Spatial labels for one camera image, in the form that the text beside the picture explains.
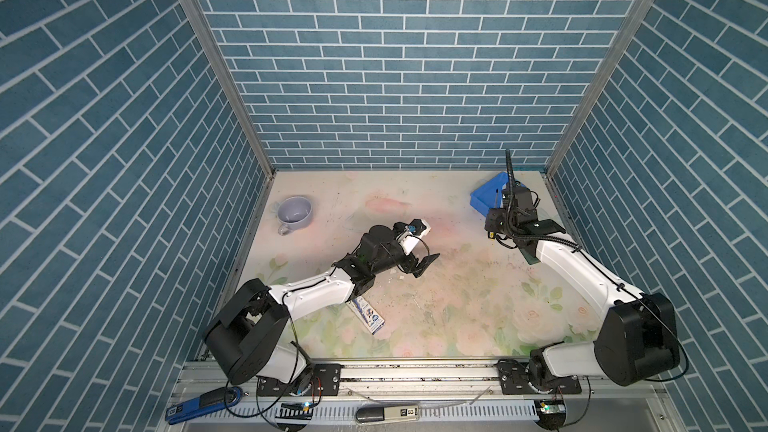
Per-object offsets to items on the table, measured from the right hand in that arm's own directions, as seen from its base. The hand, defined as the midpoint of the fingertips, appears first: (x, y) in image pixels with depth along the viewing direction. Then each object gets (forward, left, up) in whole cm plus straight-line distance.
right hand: (495, 216), depth 88 cm
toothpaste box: (-27, +36, -14) cm, 47 cm away
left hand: (-12, +18, +1) cm, 22 cm away
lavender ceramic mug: (+5, +67, -13) cm, 68 cm away
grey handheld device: (-50, +31, -11) cm, 59 cm away
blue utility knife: (-50, +66, -11) cm, 83 cm away
